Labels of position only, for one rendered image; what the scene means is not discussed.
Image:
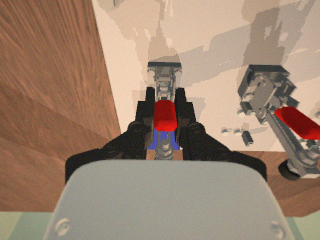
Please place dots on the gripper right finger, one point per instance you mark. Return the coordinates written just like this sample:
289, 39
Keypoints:
197, 145

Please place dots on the toggle clamp with red handle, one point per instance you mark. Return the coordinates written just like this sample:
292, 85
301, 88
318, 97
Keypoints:
318, 143
271, 83

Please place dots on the white fixture plate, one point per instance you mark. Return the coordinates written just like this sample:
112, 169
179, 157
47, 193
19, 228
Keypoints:
215, 41

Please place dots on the small black block with bolt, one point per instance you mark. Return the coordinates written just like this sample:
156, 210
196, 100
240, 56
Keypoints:
246, 107

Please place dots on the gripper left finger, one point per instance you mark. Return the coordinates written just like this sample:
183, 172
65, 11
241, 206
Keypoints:
127, 146

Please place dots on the blue flat plate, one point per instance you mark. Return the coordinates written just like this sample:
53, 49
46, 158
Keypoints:
163, 136

